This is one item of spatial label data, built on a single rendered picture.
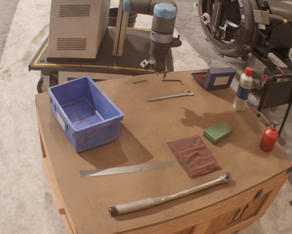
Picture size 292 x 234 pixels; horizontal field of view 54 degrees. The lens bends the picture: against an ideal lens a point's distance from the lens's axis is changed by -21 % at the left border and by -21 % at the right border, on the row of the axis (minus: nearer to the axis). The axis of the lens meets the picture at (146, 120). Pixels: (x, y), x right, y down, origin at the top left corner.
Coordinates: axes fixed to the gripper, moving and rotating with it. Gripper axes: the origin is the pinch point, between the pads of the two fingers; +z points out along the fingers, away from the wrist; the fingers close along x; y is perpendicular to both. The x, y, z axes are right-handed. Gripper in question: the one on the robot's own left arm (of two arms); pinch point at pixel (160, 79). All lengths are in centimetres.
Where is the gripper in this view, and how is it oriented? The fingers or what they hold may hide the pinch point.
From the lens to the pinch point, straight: 147.8
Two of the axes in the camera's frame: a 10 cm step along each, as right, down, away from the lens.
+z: -1.2, 7.7, 6.2
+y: -8.9, 2.0, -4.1
